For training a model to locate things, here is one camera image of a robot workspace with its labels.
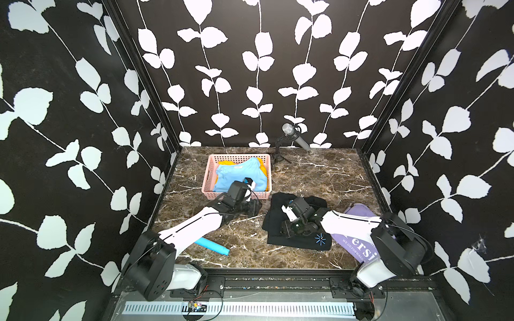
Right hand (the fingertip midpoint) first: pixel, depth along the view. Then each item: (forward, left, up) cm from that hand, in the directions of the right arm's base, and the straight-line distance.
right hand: (281, 229), depth 87 cm
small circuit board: (-29, +32, -3) cm, 43 cm away
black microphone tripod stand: (+41, +1, +8) cm, 41 cm away
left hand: (+9, +10, +9) cm, 16 cm away
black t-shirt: (+6, +3, 0) cm, 7 cm away
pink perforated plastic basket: (+25, +36, +3) cm, 44 cm away
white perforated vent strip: (-28, +16, -2) cm, 33 cm away
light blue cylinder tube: (-7, +31, -1) cm, 32 cm away
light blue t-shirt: (+32, +16, +3) cm, 36 cm away
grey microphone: (+39, -7, +22) cm, 45 cm away
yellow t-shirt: (+38, +28, +1) cm, 47 cm away
